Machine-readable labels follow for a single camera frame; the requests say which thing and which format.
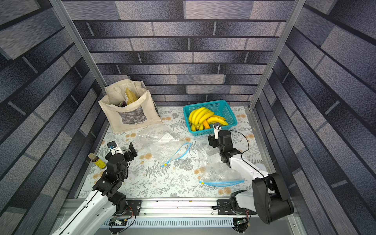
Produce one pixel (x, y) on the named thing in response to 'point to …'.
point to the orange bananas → (206, 124)
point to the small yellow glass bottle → (99, 162)
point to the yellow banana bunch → (197, 117)
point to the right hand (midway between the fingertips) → (217, 132)
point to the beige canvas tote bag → (121, 116)
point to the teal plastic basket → (221, 107)
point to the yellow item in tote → (131, 96)
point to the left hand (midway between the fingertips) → (124, 145)
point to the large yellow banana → (193, 128)
